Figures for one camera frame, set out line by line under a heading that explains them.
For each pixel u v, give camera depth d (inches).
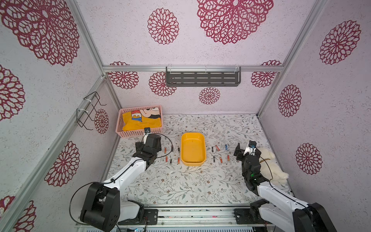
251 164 24.9
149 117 43.3
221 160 37.3
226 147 39.6
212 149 39.4
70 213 16.9
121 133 39.8
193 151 38.7
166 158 37.7
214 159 37.3
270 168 27.7
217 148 39.3
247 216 28.3
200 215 29.8
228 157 38.0
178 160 37.3
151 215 29.0
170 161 37.2
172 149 39.3
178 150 39.0
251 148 27.2
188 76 36.4
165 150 39.4
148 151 26.0
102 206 16.2
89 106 30.9
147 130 28.8
